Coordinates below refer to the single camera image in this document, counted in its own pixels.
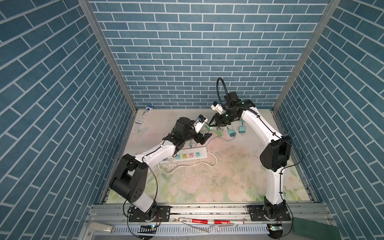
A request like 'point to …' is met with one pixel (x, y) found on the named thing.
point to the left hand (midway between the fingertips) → (206, 128)
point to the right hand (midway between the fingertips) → (209, 123)
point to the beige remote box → (102, 227)
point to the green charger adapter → (209, 128)
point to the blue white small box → (143, 116)
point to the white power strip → (188, 154)
